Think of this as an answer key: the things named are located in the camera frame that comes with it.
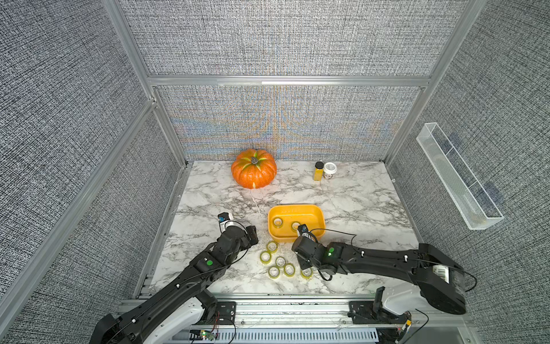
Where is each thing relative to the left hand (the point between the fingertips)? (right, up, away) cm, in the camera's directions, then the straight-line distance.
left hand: (251, 229), depth 81 cm
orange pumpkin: (-1, +24, +20) cm, 31 cm away
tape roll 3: (+5, -12, +5) cm, 14 cm away
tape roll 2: (+8, -9, +7) cm, 14 cm away
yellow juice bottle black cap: (+31, +23, +26) cm, 47 cm away
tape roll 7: (+21, -17, +1) cm, 27 cm away
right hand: (+19, -8, +3) cm, 21 cm away
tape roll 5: (+9, -17, +2) cm, 19 cm away
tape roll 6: (+15, -16, +3) cm, 22 cm away
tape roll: (+10, 0, +14) cm, 18 cm away
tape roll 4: (+11, -14, +5) cm, 18 cm away
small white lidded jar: (+37, +25, +28) cm, 53 cm away
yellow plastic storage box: (+13, +1, +15) cm, 20 cm away
